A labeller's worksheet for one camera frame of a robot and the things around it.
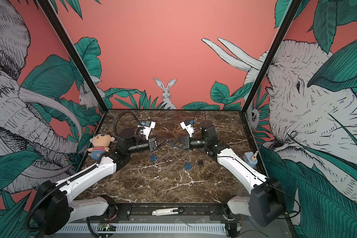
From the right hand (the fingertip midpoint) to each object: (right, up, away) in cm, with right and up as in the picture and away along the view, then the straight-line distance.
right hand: (171, 145), depth 68 cm
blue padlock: (-14, -12, +26) cm, 31 cm away
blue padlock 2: (+9, -16, +23) cm, 29 cm away
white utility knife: (-2, -35, +7) cm, 36 cm away
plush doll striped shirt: (-47, -1, +24) cm, 53 cm away
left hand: (-1, +2, +1) cm, 2 cm away
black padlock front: (+17, -14, +25) cm, 33 cm away
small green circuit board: (-31, -40, +2) cm, 51 cm away
